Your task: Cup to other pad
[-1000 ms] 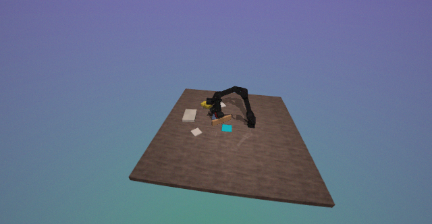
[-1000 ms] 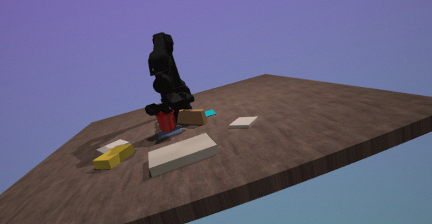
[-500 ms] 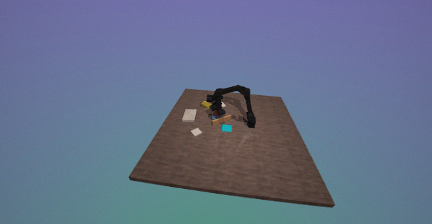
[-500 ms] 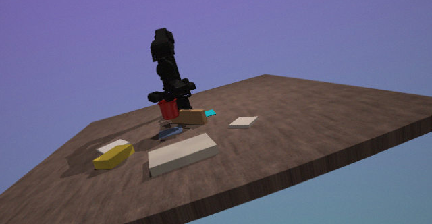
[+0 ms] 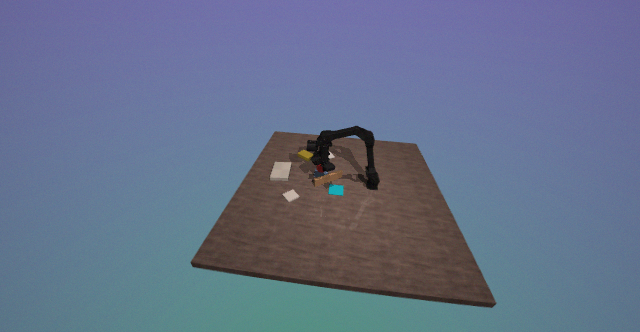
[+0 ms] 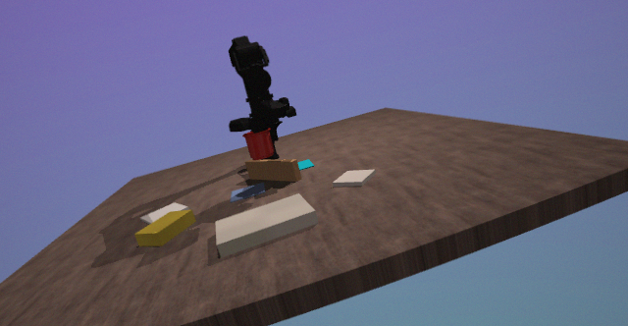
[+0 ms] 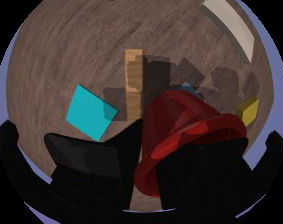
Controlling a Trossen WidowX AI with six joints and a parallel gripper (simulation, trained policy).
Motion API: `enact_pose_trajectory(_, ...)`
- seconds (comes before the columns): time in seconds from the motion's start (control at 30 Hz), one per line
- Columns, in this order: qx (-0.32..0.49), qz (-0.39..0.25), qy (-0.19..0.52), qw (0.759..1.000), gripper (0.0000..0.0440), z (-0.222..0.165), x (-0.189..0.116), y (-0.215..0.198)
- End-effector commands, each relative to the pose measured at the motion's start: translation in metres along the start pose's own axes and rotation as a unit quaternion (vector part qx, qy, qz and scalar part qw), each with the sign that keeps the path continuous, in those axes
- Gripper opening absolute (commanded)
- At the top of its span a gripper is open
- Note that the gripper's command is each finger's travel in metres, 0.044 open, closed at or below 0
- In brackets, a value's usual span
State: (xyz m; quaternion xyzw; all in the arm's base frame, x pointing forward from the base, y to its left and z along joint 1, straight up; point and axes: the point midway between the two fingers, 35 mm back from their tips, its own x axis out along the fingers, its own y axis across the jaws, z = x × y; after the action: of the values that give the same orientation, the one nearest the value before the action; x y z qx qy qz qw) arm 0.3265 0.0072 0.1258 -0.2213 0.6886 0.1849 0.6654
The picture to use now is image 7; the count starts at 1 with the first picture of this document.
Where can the beige rectangular block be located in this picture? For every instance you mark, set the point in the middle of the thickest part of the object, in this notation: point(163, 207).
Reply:
point(231, 25)

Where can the yellow rectangular block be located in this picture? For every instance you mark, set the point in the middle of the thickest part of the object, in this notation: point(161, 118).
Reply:
point(247, 111)

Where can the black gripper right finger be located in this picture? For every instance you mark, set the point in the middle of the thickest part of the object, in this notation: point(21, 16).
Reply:
point(178, 170)

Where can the brown rectangular block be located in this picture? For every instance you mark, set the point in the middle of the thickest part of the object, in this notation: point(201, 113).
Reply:
point(134, 84)

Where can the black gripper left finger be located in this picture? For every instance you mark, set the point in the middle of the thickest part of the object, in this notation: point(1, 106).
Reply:
point(115, 160)

